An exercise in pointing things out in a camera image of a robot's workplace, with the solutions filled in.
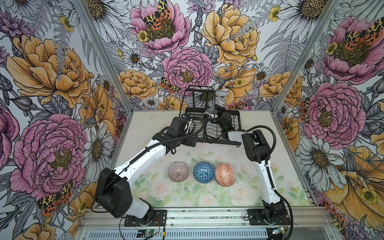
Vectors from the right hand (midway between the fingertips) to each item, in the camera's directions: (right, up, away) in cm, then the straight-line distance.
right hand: (215, 109), depth 108 cm
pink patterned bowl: (-24, -38, -19) cm, 49 cm away
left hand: (-18, -19, -25) cm, 36 cm away
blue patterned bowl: (-9, -38, -22) cm, 45 cm away
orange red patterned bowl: (+2, -39, -23) cm, 45 cm away
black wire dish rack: (-4, -11, -1) cm, 11 cm away
